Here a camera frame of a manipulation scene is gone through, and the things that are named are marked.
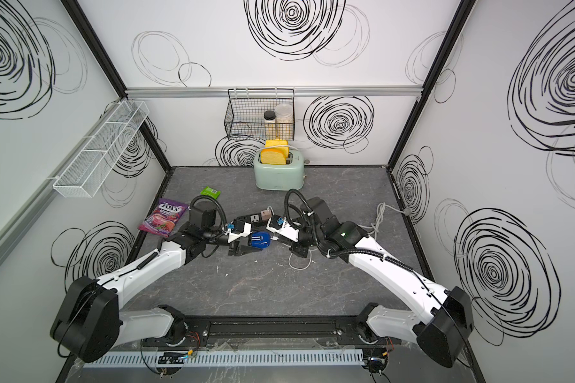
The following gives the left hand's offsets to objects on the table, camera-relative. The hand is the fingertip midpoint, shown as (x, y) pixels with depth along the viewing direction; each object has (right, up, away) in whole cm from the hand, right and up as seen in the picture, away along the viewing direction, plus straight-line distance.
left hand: (260, 238), depth 75 cm
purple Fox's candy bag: (-44, +3, +23) cm, 50 cm away
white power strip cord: (+47, +3, +23) cm, 52 cm away
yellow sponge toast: (+3, +29, +21) cm, 36 cm away
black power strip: (-5, +2, +22) cm, 23 cm away
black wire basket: (-10, +45, +24) cm, 52 cm away
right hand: (+7, +1, -3) cm, 8 cm away
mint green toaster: (+5, +21, +30) cm, 37 cm away
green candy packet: (-27, +14, +33) cm, 45 cm away
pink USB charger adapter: (0, +6, +19) cm, 19 cm away
